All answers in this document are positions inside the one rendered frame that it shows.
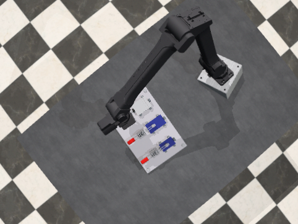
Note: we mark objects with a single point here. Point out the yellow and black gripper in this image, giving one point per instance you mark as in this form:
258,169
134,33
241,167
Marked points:
130,122

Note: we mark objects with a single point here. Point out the blue rectangular block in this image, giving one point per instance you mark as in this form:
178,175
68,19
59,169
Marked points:
170,141
158,121

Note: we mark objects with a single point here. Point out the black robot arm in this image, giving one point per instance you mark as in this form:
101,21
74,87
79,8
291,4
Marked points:
175,29

